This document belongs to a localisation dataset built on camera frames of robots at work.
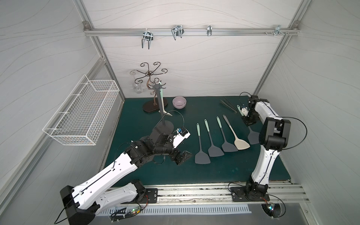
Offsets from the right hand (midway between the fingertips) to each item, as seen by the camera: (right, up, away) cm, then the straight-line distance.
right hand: (251, 123), depth 97 cm
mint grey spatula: (-37, -20, -12) cm, 44 cm away
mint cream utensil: (-60, +7, -7) cm, 60 cm away
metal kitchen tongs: (-7, +11, +17) cm, 21 cm away
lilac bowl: (-51, +16, +16) cm, 56 cm away
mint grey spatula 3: (-19, -15, -6) cm, 25 cm away
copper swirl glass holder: (-74, +13, +14) cm, 77 cm away
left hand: (-46, -10, -31) cm, 57 cm away
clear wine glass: (-81, +27, +2) cm, 85 cm away
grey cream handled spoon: (-9, -14, -3) cm, 17 cm away
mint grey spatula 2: (-29, -17, -8) cm, 34 cm away
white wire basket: (-99, +5, -28) cm, 103 cm away
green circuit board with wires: (-78, -42, -30) cm, 93 cm away
